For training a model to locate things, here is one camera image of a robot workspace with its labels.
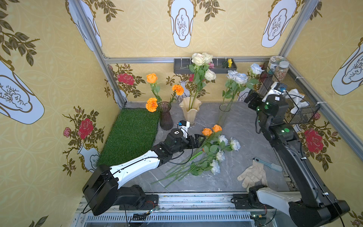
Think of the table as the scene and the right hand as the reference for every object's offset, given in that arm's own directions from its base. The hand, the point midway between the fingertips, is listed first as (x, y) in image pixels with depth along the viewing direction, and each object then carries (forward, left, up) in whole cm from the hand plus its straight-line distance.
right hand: (262, 93), depth 67 cm
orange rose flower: (+18, +57, -6) cm, 60 cm away
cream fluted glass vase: (+15, +34, -26) cm, 45 cm away
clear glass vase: (+12, +11, -25) cm, 30 cm away
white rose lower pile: (-16, +15, -36) cm, 42 cm away
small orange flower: (+3, +22, -39) cm, 44 cm away
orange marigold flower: (+11, +41, -8) cm, 43 cm away
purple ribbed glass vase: (+5, +50, -30) cm, 58 cm away
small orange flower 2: (+5, +14, -38) cm, 41 cm away
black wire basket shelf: (+1, -29, -16) cm, 33 cm away
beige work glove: (-25, -5, -40) cm, 48 cm away
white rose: (-24, +18, -36) cm, 47 cm away
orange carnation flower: (-1, +54, -8) cm, 55 cm away
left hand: (-11, +30, -22) cm, 39 cm away
